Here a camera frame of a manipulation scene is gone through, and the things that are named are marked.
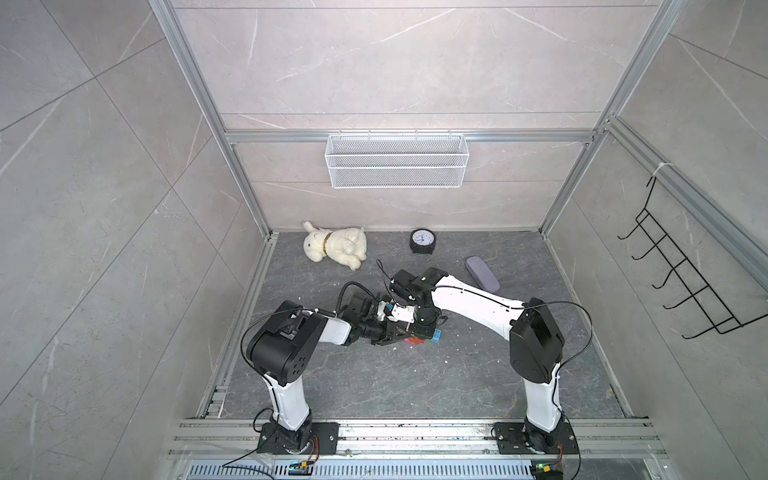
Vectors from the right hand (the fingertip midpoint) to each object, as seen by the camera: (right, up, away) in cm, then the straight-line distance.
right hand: (425, 329), depth 86 cm
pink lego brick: (-5, -4, +2) cm, 7 cm away
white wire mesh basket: (-8, +54, +15) cm, 57 cm away
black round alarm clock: (+2, +27, +28) cm, 39 cm away
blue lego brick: (+3, -1, -5) cm, 6 cm away
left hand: (-4, -3, +3) cm, 6 cm away
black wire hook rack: (+57, +10, -26) cm, 63 cm away
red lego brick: (-2, -4, +2) cm, 5 cm away
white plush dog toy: (-26, +25, +16) cm, 39 cm away
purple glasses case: (+23, +15, +18) cm, 33 cm away
